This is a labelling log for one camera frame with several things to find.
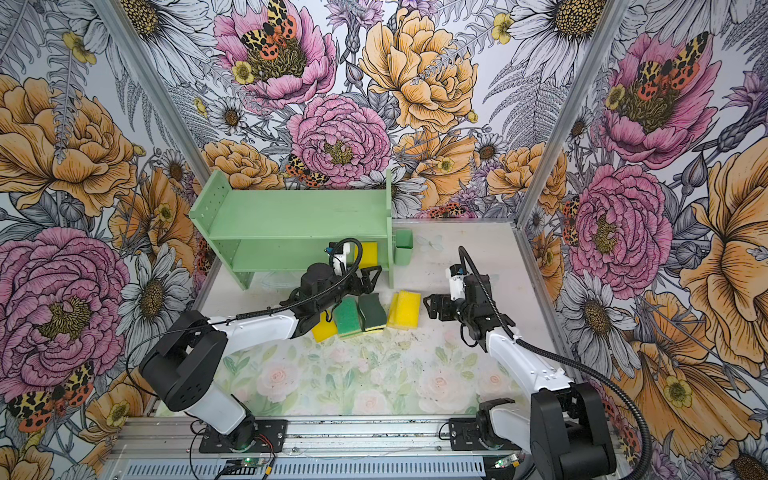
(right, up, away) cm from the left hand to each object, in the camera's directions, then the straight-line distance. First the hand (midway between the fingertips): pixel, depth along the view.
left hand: (370, 273), depth 87 cm
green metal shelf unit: (-22, +12, -4) cm, 25 cm away
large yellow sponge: (+10, -11, +4) cm, 16 cm away
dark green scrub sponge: (0, -12, +6) cm, 13 cm away
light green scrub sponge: (-8, -13, +5) cm, 16 cm away
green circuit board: (-26, -43, -16) cm, 53 cm away
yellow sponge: (-1, +5, +9) cm, 10 cm away
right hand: (+19, -10, 0) cm, 21 cm away
